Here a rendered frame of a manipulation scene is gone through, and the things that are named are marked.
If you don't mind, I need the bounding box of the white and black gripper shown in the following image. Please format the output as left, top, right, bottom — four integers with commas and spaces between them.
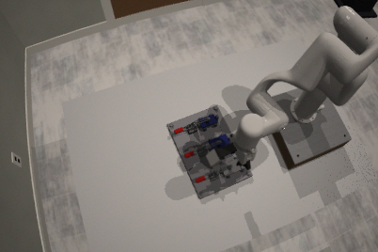
230, 133, 257, 169

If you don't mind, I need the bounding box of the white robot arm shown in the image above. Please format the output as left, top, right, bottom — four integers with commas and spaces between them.
206, 6, 378, 166

